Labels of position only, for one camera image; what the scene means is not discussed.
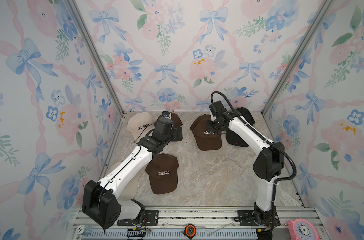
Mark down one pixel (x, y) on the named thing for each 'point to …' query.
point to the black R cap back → (247, 117)
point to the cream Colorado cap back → (139, 124)
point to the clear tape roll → (84, 230)
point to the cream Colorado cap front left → (128, 192)
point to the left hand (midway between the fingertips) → (174, 128)
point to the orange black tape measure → (190, 231)
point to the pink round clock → (303, 229)
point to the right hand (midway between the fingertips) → (211, 127)
